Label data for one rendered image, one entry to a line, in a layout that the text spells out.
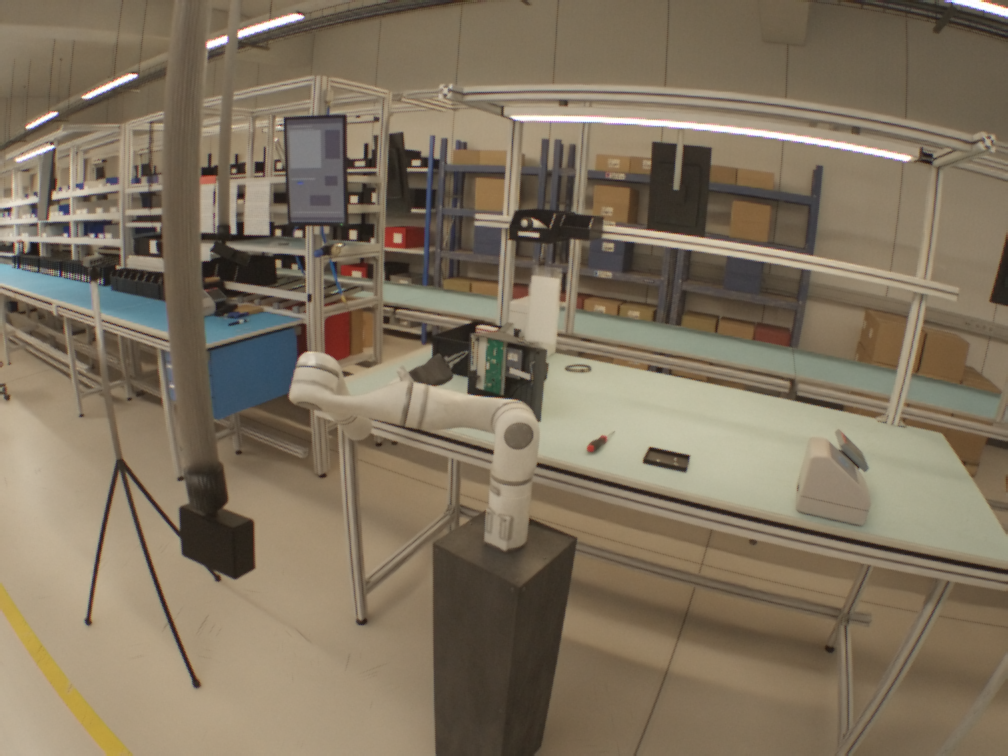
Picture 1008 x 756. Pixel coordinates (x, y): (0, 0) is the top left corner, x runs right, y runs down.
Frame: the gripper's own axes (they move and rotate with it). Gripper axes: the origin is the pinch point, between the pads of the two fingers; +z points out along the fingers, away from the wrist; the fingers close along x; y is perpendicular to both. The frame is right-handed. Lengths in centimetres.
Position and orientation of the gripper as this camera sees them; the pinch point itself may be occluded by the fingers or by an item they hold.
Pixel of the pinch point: (466, 352)
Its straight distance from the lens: 152.3
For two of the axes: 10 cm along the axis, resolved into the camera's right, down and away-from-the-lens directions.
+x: 5.6, 8.2, -1.2
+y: -2.6, 3.1, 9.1
